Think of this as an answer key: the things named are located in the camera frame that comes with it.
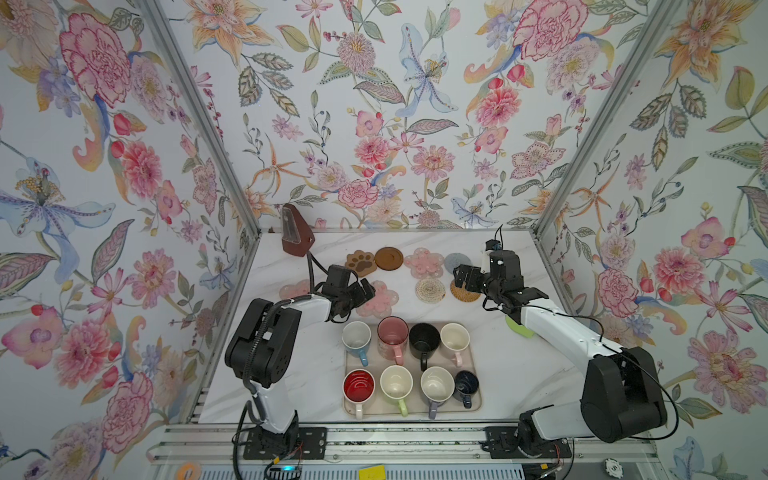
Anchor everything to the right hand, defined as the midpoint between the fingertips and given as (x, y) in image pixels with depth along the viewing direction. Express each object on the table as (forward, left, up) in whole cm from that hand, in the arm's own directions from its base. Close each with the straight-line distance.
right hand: (467, 270), depth 89 cm
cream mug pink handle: (-17, +4, -11) cm, 20 cm away
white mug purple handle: (-29, +9, -14) cm, 34 cm away
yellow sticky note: (-50, +26, -14) cm, 57 cm away
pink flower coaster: (+14, +11, -15) cm, 24 cm away
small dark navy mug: (-28, +1, -14) cm, 32 cm away
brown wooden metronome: (+18, +57, -6) cm, 60 cm away
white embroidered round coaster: (+3, +9, -15) cm, 18 cm away
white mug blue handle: (-17, +32, -11) cm, 38 cm away
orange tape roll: (-51, +67, -15) cm, 86 cm away
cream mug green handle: (-29, +20, -14) cm, 38 cm away
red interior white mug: (-30, +31, -14) cm, 45 cm away
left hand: (-3, +29, -11) cm, 31 cm away
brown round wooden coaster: (+17, +24, -16) cm, 34 cm away
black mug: (-18, +13, -9) cm, 24 cm away
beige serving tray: (-28, +17, -5) cm, 34 cm away
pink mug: (-17, +22, -12) cm, 30 cm away
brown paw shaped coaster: (+14, +33, -15) cm, 39 cm away
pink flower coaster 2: (-3, +26, -16) cm, 31 cm away
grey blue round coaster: (+17, -1, -15) cm, 23 cm away
